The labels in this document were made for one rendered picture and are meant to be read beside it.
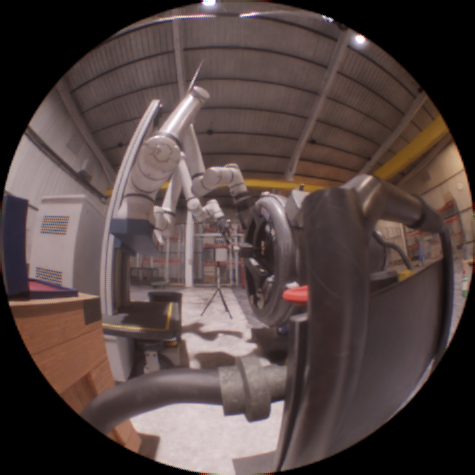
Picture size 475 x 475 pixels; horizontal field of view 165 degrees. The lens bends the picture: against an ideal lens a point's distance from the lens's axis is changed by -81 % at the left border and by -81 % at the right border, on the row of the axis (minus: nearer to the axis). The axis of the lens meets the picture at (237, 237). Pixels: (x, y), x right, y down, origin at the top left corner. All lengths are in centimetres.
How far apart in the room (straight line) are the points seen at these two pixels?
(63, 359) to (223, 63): 812
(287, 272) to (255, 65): 799
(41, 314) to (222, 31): 799
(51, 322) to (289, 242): 68
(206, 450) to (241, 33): 849
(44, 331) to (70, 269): 57
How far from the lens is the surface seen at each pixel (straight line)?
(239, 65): 806
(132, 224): 64
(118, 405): 15
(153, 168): 57
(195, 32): 804
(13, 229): 25
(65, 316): 29
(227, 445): 61
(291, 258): 63
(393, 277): 19
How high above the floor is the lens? 52
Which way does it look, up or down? 13 degrees up
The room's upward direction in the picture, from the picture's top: 2 degrees counter-clockwise
